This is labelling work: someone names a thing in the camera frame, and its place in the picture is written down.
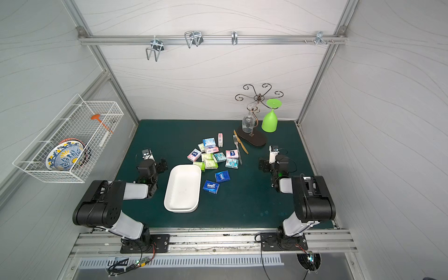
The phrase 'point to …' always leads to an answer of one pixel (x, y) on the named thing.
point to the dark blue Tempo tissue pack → (211, 186)
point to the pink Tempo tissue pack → (232, 154)
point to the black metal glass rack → (251, 138)
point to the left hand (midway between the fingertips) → (155, 159)
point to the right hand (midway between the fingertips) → (270, 156)
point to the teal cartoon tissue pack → (232, 163)
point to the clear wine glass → (248, 121)
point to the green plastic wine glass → (269, 122)
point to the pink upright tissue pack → (220, 140)
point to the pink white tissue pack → (211, 149)
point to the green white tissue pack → (211, 164)
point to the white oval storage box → (182, 189)
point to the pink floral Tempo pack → (194, 155)
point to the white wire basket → (75, 124)
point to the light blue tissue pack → (209, 142)
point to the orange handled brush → (96, 116)
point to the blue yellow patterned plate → (64, 156)
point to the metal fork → (235, 138)
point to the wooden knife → (240, 142)
